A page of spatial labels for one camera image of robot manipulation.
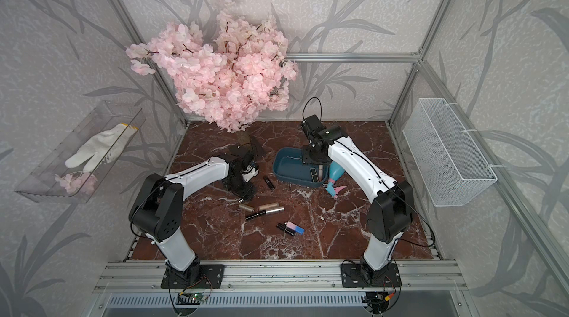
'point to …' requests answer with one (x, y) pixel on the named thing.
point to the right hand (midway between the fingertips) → (309, 158)
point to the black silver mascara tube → (276, 210)
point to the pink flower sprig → (75, 182)
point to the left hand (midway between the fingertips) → (245, 194)
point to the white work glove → (103, 147)
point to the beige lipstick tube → (265, 207)
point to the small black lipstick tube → (269, 182)
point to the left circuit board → (190, 298)
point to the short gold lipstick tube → (246, 207)
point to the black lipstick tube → (284, 228)
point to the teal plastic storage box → (288, 167)
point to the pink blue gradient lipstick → (294, 227)
